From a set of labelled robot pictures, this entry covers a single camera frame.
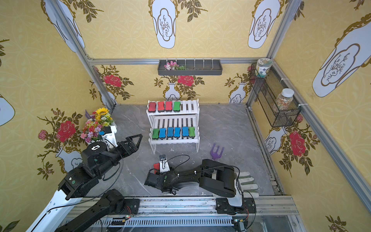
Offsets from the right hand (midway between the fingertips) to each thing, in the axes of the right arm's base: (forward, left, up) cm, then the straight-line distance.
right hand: (165, 166), depth 88 cm
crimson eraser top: (+22, -2, +29) cm, 37 cm away
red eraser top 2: (0, +5, 0) cm, 5 cm away
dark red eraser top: (+23, +7, +28) cm, 37 cm away
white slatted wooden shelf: (+29, -13, +13) cm, 34 cm away
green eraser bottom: (+14, +6, +14) cm, 21 cm away
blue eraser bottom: (+15, +2, +13) cm, 20 cm away
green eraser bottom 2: (+16, -15, +14) cm, 26 cm away
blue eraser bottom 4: (+17, -11, +13) cm, 24 cm away
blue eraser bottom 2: (+14, -3, +14) cm, 20 cm away
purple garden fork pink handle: (+8, -31, -1) cm, 32 cm away
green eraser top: (+24, -7, +27) cm, 37 cm away
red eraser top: (+22, +2, +29) cm, 36 cm away
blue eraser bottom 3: (+17, -7, +13) cm, 22 cm away
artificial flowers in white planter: (+21, +44, +17) cm, 51 cm away
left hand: (+1, +11, +30) cm, 32 cm away
